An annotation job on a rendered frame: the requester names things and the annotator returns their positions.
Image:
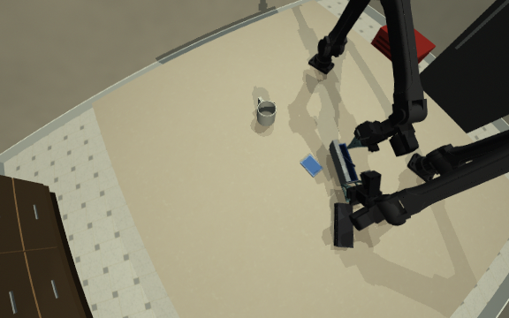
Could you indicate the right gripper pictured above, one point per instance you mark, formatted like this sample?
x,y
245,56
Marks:
x,y
363,143

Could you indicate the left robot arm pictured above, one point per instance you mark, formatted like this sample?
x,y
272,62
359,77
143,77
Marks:
x,y
457,177

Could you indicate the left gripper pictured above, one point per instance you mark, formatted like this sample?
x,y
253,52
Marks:
x,y
351,190

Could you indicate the grey mug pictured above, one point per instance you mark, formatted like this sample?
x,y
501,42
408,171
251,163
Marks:
x,y
266,108

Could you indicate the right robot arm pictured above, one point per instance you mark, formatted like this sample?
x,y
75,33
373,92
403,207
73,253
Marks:
x,y
407,83

